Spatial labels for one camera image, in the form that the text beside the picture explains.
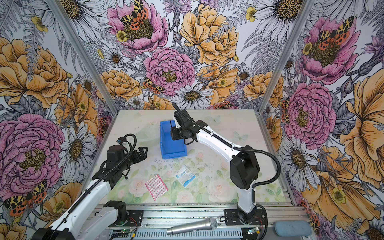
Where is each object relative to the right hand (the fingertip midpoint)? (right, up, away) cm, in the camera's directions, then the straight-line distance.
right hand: (173, 138), depth 83 cm
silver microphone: (+18, -38, -14) cm, 44 cm away
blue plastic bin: (-4, -8, +16) cm, 18 cm away
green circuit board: (+40, -42, -12) cm, 59 cm away
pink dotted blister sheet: (-9, -27, +1) cm, 29 cm away
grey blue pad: (+56, -39, -15) cm, 70 cm away
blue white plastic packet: (+6, -22, +4) cm, 23 cm away
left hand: (-18, -9, +1) cm, 20 cm away
